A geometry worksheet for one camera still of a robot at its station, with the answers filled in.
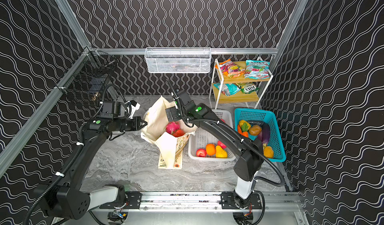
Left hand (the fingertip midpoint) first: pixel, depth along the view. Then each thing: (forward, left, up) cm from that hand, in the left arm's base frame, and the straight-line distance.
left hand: (149, 123), depth 75 cm
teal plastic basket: (+22, -61, -20) cm, 68 cm away
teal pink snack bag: (+30, -57, +11) cm, 65 cm away
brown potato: (+12, -60, -21) cm, 65 cm away
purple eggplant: (+7, -65, -20) cm, 68 cm away
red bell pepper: (+3, -13, -14) cm, 19 cm away
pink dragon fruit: (+9, -8, -15) cm, 19 cm away
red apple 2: (-6, -26, -19) cm, 33 cm away
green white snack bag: (+36, -57, -6) cm, 67 cm away
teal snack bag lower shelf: (+34, -44, -7) cm, 56 cm away
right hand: (+8, -13, +1) cm, 15 cm away
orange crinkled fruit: (-3, -32, -19) cm, 37 cm away
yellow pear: (-6, -37, -19) cm, 42 cm away
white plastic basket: (+7, -25, -25) cm, 36 cm away
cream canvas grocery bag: (-12, -12, -2) cm, 17 cm away
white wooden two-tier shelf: (+27, -47, +7) cm, 55 cm away
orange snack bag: (+30, -42, +12) cm, 53 cm away
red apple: (0, -38, -20) cm, 43 cm away
